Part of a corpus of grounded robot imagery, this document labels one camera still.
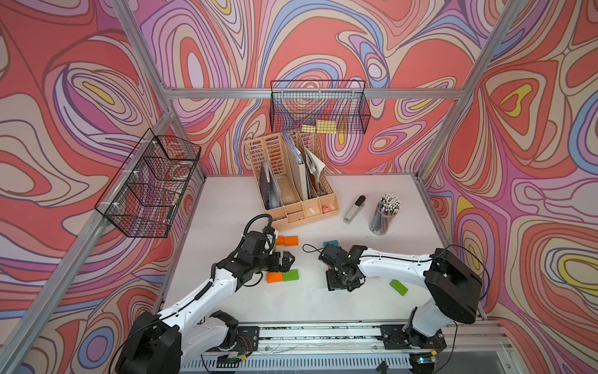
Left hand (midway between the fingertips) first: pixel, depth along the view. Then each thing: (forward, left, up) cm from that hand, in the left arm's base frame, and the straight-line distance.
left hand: (286, 259), depth 83 cm
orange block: (+12, +4, -7) cm, 14 cm away
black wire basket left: (+10, +46, +21) cm, 52 cm away
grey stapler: (+26, -30, -5) cm, 40 cm away
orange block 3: (-4, +5, -6) cm, 9 cm away
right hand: (-8, -19, -8) cm, 23 cm away
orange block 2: (+11, -1, -7) cm, 13 cm away
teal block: (+11, -19, -7) cm, 23 cm away
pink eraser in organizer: (+26, -16, -4) cm, 30 cm away
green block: (-3, -2, -7) cm, 8 cm away
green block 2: (-8, -40, -6) cm, 42 cm away
